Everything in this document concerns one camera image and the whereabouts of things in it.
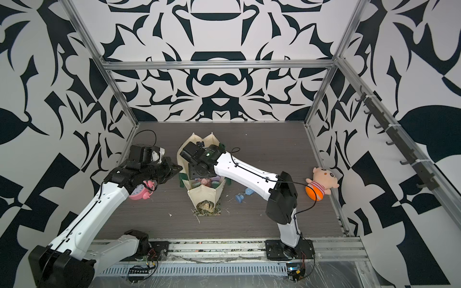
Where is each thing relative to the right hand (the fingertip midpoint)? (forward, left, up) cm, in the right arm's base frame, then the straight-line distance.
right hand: (196, 170), depth 78 cm
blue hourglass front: (-7, -18, -15) cm, 24 cm away
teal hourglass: (-2, -7, -10) cm, 13 cm away
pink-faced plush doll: (0, -59, -11) cm, 60 cm away
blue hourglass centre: (-3, -23, -15) cm, 28 cm away
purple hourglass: (+2, -8, -11) cm, 14 cm away
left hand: (+1, +6, +3) cm, 7 cm away
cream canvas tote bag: (-11, -2, 0) cm, 11 cm away
